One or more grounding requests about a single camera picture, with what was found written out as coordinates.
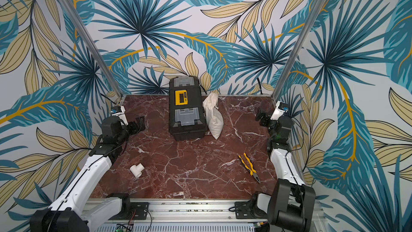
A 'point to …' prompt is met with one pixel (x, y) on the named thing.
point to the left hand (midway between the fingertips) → (135, 120)
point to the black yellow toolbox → (186, 110)
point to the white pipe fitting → (137, 169)
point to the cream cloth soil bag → (214, 118)
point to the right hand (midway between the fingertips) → (255, 107)
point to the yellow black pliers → (251, 169)
